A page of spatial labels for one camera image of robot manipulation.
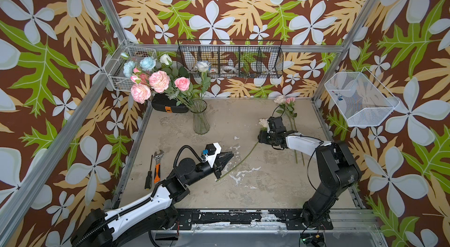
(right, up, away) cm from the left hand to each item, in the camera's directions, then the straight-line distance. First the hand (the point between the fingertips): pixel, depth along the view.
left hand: (232, 152), depth 69 cm
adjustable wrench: (-39, -7, +24) cm, 47 cm away
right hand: (+18, +3, +29) cm, 34 cm away
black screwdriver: (-40, -17, +15) cm, 46 cm away
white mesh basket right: (+63, +23, +14) cm, 68 cm away
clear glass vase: (-16, +10, +26) cm, 32 cm away
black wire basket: (-2, +48, +29) cm, 56 cm away
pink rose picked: (+41, +24, +45) cm, 65 cm away
